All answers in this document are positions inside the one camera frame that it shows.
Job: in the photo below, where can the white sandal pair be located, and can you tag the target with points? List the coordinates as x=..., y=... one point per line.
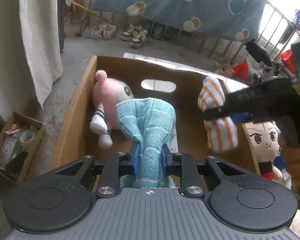
x=103, y=31

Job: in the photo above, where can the brown cardboard box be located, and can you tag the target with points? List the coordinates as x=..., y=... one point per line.
x=180, y=88

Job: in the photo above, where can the pink round plush toy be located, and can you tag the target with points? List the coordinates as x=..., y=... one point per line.
x=107, y=93

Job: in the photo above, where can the white sneaker pair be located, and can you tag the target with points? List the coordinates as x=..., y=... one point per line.
x=135, y=35

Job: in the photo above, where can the blue dotted hanging blanket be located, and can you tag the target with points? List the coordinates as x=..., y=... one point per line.
x=237, y=20

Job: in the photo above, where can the blue white carton box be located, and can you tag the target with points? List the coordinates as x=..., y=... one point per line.
x=174, y=143

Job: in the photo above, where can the red plastic bag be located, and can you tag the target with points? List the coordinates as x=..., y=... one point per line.
x=287, y=60

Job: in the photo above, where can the black haired plush doll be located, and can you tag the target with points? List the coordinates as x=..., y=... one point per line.
x=264, y=137

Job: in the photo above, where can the yellow broom stick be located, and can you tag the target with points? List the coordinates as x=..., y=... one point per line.
x=100, y=15

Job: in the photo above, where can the small cardboard box with clutter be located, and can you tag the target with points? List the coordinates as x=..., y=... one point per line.
x=21, y=142

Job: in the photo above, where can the wheelchair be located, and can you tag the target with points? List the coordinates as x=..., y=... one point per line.
x=268, y=68

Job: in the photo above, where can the person right hand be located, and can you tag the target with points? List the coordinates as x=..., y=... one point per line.
x=292, y=157

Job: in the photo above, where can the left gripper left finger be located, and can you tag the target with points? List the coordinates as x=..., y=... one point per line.
x=113, y=168

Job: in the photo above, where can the white curtain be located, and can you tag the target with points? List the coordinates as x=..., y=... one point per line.
x=39, y=30

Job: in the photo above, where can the teal checkered towel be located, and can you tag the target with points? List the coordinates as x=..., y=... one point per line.
x=150, y=122

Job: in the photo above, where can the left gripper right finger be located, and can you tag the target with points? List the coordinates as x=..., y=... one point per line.
x=183, y=166

